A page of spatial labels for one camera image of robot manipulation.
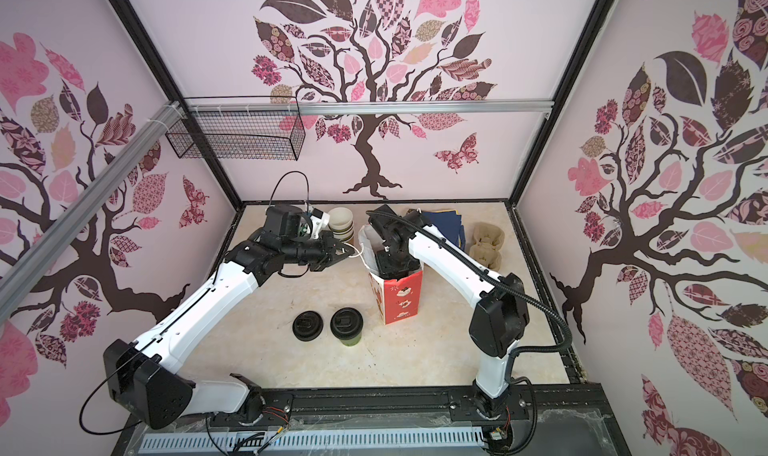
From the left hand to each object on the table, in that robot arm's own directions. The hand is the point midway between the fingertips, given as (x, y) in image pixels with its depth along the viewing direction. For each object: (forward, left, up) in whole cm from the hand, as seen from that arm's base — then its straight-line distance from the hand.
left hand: (354, 255), depth 72 cm
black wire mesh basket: (+67, +52, -10) cm, 86 cm away
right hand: (+4, -10, -11) cm, 15 cm away
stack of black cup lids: (-9, +15, -24) cm, 30 cm away
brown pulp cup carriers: (+20, -43, -22) cm, 52 cm away
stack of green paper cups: (+20, +7, -11) cm, 23 cm away
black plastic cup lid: (-11, +3, -15) cm, 19 cm away
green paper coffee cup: (-14, +2, -22) cm, 26 cm away
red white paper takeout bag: (-7, -10, -10) cm, 16 cm away
